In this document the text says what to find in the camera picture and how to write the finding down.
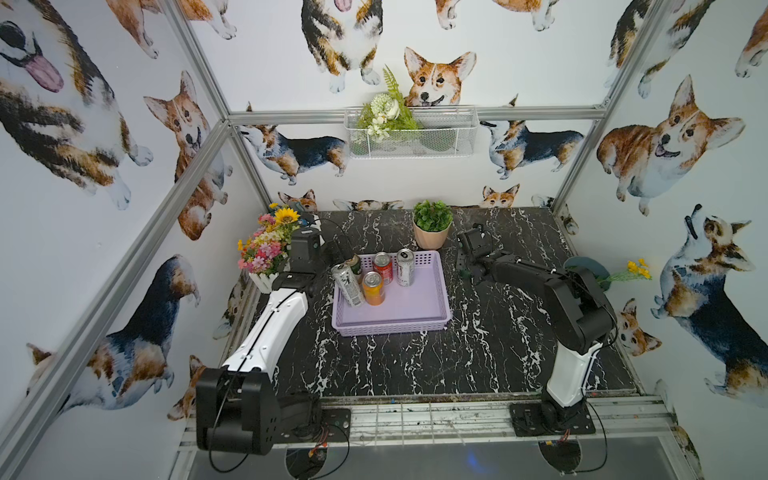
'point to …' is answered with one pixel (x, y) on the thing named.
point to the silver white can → (405, 265)
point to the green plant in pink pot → (431, 223)
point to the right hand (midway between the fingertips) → (476, 248)
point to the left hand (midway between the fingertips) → (334, 235)
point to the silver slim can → (348, 284)
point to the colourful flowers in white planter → (262, 253)
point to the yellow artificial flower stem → (635, 270)
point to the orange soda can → (373, 289)
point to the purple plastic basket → (422, 306)
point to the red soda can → (382, 264)
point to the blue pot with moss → (593, 266)
